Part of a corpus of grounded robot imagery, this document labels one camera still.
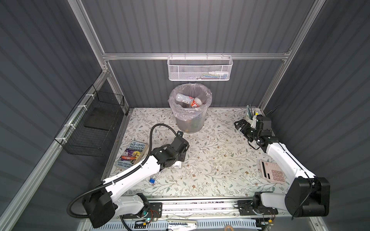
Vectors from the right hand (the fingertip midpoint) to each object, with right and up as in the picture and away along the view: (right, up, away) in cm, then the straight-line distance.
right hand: (241, 127), depth 85 cm
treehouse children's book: (-67, -18, +6) cm, 70 cm away
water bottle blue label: (-52, -31, -3) cm, 61 cm away
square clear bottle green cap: (-38, -21, -7) cm, 43 cm away
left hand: (-36, -13, -5) cm, 38 cm away
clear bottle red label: (-26, +16, +9) cm, 32 cm away
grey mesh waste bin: (-28, +1, +16) cm, 32 cm away
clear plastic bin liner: (-34, +10, -2) cm, 36 cm away
